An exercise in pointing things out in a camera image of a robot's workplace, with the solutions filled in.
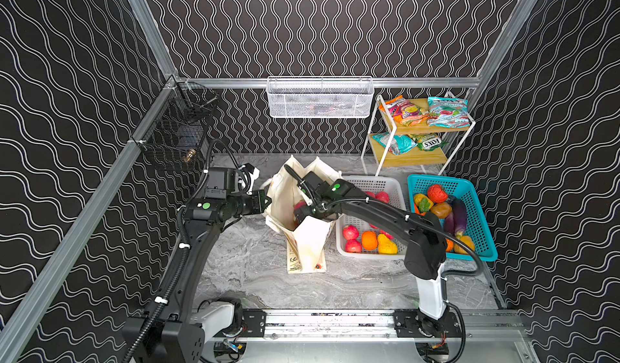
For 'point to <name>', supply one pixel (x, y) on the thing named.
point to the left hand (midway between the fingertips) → (276, 199)
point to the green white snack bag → (428, 141)
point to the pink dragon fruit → (299, 205)
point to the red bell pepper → (436, 194)
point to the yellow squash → (467, 241)
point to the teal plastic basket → (476, 227)
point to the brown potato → (442, 210)
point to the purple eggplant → (456, 220)
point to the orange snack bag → (401, 110)
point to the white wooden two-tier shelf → (416, 131)
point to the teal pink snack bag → (448, 112)
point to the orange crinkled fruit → (370, 240)
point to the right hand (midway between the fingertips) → (310, 214)
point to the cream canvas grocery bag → (307, 241)
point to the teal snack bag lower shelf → (398, 144)
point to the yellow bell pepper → (423, 202)
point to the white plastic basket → (358, 237)
